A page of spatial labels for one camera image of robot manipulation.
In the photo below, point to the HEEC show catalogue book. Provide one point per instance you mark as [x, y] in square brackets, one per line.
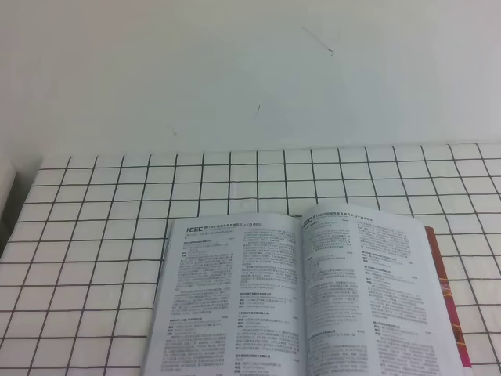
[343, 290]

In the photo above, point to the white black-grid tablecloth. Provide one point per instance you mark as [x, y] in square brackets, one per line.
[80, 269]

